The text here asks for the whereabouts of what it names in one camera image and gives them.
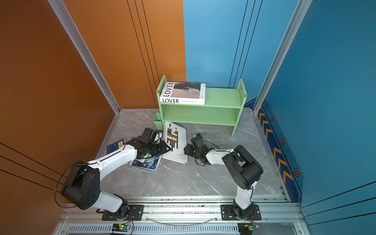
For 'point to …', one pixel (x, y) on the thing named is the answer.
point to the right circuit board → (246, 228)
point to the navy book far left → (115, 146)
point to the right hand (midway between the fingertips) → (185, 151)
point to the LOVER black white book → (187, 92)
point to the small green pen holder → (157, 121)
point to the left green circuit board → (120, 227)
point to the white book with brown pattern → (175, 135)
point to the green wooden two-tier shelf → (223, 106)
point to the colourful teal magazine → (150, 164)
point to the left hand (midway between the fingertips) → (171, 148)
